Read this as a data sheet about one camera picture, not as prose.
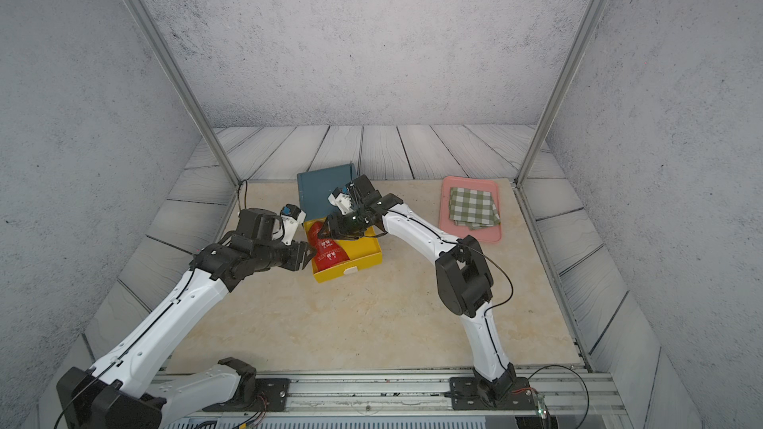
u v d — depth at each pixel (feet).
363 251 2.70
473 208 3.65
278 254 2.11
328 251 2.65
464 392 2.38
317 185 3.02
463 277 1.73
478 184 4.02
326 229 2.69
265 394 2.38
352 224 2.50
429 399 2.40
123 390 1.26
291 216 2.22
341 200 2.67
